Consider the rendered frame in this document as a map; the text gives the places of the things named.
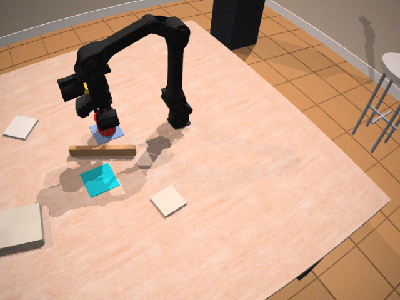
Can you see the white flat square pad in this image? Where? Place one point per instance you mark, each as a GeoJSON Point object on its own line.
{"type": "Point", "coordinates": [20, 127]}

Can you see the long brown wooden bar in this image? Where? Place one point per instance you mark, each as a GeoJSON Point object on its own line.
{"type": "Point", "coordinates": [102, 150]}

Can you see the yellow rectangular block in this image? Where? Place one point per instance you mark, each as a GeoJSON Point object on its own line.
{"type": "Point", "coordinates": [86, 91]}

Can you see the cream flat square tile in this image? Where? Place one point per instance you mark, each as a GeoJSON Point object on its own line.
{"type": "Point", "coordinates": [168, 201]}

